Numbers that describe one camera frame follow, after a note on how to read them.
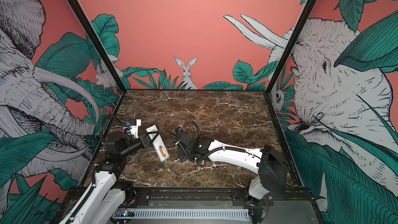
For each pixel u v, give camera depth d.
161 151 0.75
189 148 0.57
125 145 0.63
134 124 0.70
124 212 0.70
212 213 0.70
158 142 0.74
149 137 0.73
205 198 0.76
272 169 0.42
